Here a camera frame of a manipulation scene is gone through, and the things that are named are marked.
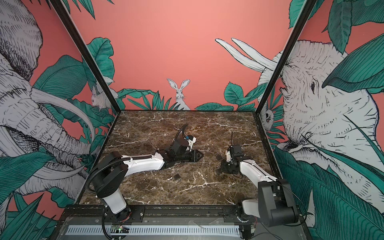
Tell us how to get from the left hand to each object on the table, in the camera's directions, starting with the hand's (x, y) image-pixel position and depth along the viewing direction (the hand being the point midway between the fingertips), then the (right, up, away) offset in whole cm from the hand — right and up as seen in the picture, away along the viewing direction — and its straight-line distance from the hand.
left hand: (204, 154), depth 82 cm
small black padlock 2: (-16, -14, +4) cm, 22 cm away
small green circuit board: (-41, -34, -12) cm, 55 cm away
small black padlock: (+10, -4, +13) cm, 17 cm away
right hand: (+11, -8, +6) cm, 15 cm away
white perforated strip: (-23, -34, -12) cm, 43 cm away
